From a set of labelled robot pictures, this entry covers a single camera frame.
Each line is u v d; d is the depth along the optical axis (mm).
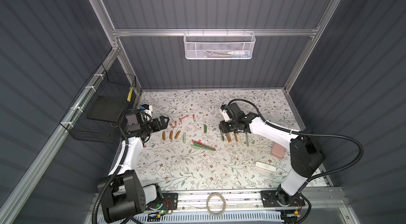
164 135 963
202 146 913
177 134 963
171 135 963
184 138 955
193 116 1051
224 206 722
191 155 889
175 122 1024
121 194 436
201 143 936
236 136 962
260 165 810
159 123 762
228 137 957
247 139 944
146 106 755
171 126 1012
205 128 989
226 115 736
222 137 955
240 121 659
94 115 685
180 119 1049
